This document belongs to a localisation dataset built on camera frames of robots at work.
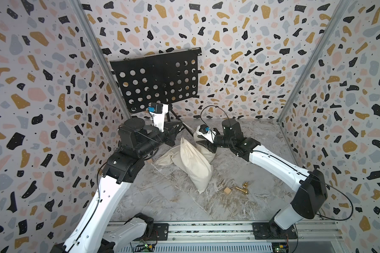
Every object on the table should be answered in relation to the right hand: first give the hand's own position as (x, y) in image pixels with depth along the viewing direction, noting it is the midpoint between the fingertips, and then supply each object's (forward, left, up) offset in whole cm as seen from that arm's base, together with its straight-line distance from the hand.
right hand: (199, 138), depth 75 cm
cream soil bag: (+3, +16, -19) cm, 25 cm away
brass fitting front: (-11, -25, -27) cm, 39 cm away
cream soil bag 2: (-8, -1, -16) cm, 18 cm away
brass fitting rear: (-15, -25, -27) cm, 40 cm away
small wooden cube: (-15, -15, -27) cm, 34 cm away
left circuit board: (-41, +23, -29) cm, 55 cm away
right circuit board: (-39, -37, -30) cm, 62 cm away
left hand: (-7, +6, +17) cm, 19 cm away
